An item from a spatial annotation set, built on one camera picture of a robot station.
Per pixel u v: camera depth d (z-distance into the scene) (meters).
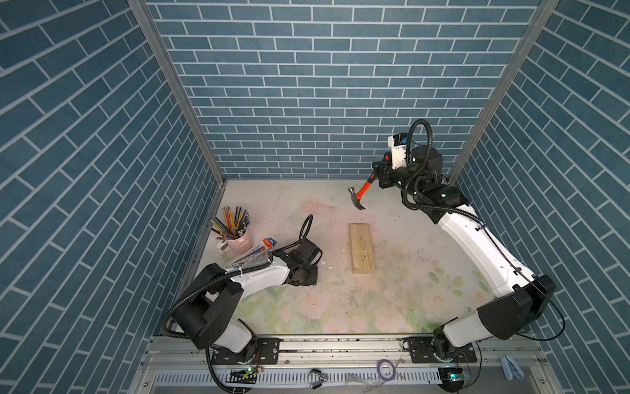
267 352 0.74
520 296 0.40
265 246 0.96
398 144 0.61
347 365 0.72
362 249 0.93
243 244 0.89
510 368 0.70
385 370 0.71
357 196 0.86
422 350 0.74
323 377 0.69
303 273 0.67
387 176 0.64
